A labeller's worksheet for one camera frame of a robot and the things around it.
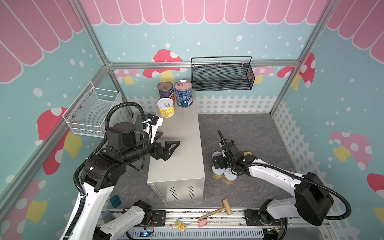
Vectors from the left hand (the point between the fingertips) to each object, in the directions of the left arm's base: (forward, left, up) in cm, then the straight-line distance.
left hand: (169, 142), depth 58 cm
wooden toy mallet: (-15, -27, -37) cm, 48 cm away
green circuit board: (-27, +12, -40) cm, 49 cm away
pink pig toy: (-22, -14, -35) cm, 44 cm away
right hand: (+9, -23, -30) cm, 39 cm away
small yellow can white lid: (+13, -23, -31) cm, 40 cm away
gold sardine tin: (+16, -42, -34) cm, 56 cm away
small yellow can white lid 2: (+1, -23, -33) cm, 40 cm away
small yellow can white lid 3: (-1, -29, -33) cm, 44 cm away
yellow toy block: (-24, -4, -37) cm, 44 cm away
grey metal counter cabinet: (-13, -5, -4) cm, 14 cm away
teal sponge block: (-14, +32, -37) cm, 51 cm away
